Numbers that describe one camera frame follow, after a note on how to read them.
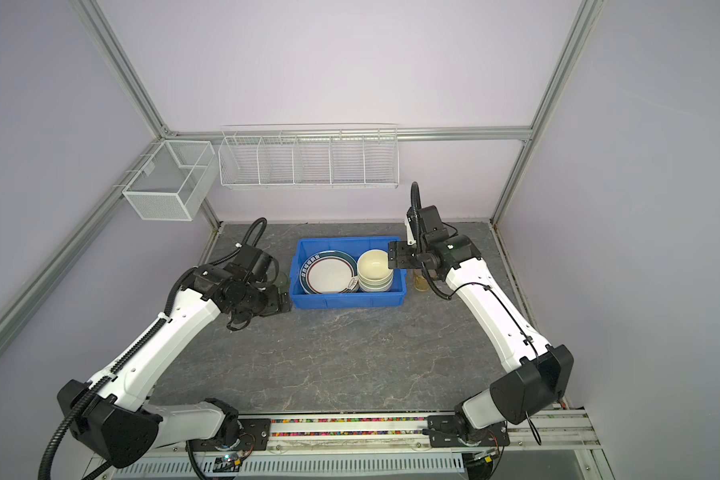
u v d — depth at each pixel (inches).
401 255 27.0
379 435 29.7
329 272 39.2
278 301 26.8
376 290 36.0
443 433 28.6
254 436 29.0
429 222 22.5
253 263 23.3
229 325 22.5
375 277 35.3
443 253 20.2
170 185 38.0
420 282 37.3
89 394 15.0
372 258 36.8
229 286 20.1
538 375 15.5
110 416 14.6
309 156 39.0
